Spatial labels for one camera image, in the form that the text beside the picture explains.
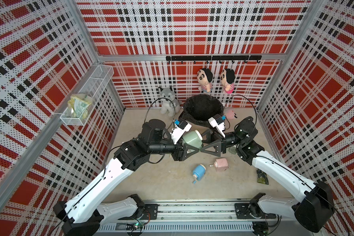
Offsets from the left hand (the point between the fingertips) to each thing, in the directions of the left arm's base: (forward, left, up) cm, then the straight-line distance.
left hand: (195, 146), depth 59 cm
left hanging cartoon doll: (+50, -8, -1) cm, 50 cm away
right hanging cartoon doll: (+53, -23, -2) cm, 58 cm away
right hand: (0, -3, 0) cm, 3 cm away
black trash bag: (+38, -4, -17) cm, 42 cm away
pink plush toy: (+45, -30, -30) cm, 62 cm away
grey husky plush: (+50, +16, -25) cm, 58 cm away
